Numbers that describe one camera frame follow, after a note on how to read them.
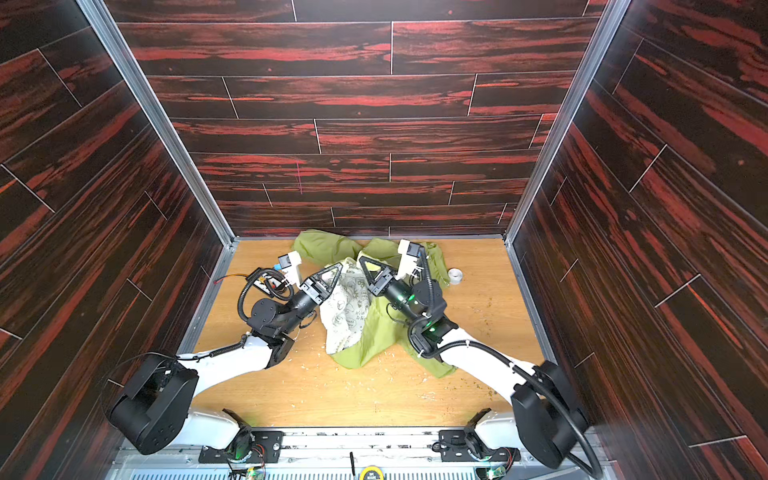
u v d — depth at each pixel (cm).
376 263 67
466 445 66
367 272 77
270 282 106
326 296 67
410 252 64
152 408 43
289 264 66
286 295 66
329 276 72
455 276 107
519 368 45
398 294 64
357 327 95
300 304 66
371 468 70
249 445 68
